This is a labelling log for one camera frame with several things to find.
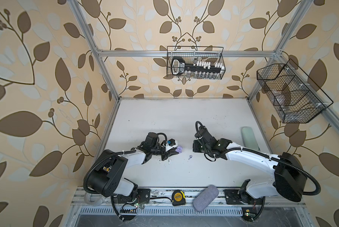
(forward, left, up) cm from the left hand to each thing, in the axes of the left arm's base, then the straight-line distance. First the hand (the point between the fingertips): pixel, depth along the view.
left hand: (177, 149), depth 84 cm
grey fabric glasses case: (-23, -16, -4) cm, 28 cm away
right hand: (+1, -9, +2) cm, 10 cm away
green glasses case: (+10, -48, -5) cm, 49 cm away
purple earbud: (-1, -9, -7) cm, 11 cm away
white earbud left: (-5, +11, -7) cm, 14 cm away
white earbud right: (-5, +5, -7) cm, 10 cm away
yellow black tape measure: (-25, -1, -3) cm, 25 cm away
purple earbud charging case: (0, -1, 0) cm, 1 cm away
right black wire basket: (+18, -61, +27) cm, 70 cm away
